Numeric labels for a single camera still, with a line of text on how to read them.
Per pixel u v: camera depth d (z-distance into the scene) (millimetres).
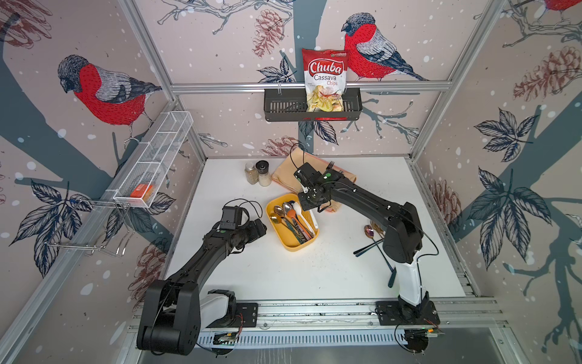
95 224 567
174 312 406
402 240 496
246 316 738
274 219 951
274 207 978
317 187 632
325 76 820
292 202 983
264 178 1059
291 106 1070
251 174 1055
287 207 978
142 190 680
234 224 684
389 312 730
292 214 974
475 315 747
